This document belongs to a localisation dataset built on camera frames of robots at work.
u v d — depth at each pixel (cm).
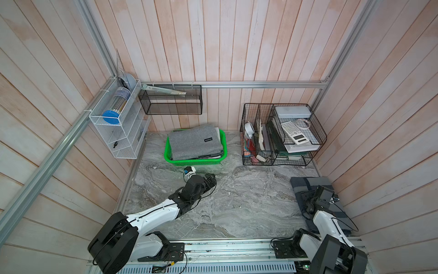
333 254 42
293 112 100
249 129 109
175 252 73
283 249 73
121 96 76
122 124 71
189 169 76
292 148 88
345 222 58
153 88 92
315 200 67
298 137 88
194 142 101
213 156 98
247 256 73
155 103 104
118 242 41
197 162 98
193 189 63
